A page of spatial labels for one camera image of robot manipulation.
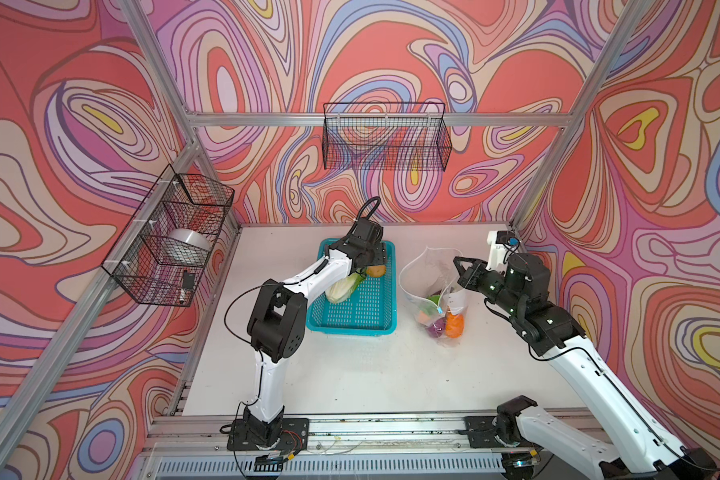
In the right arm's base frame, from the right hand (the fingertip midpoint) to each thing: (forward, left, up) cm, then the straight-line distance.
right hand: (455, 266), depth 72 cm
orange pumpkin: (-5, -3, -21) cm, 22 cm away
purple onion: (-6, +2, -21) cm, 22 cm away
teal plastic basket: (+4, +20, -28) cm, 35 cm away
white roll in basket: (+4, +64, +6) cm, 65 cm away
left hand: (+18, +17, -15) cm, 29 cm away
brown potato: (+17, +18, -24) cm, 35 cm away
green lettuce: (+7, +30, -21) cm, 37 cm away
